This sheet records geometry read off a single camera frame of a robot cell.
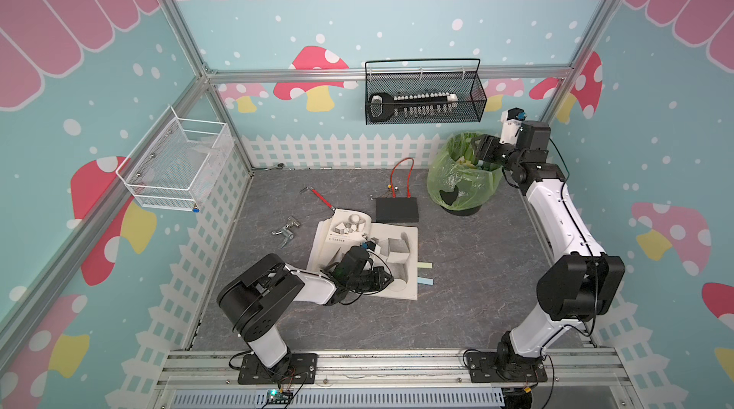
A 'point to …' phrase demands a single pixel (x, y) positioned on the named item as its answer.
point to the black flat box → (397, 209)
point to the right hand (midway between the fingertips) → (480, 139)
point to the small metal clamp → (287, 231)
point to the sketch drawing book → (393, 247)
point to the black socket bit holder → (382, 105)
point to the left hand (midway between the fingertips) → (393, 283)
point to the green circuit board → (277, 397)
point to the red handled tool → (318, 195)
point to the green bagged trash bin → (457, 180)
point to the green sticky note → (422, 265)
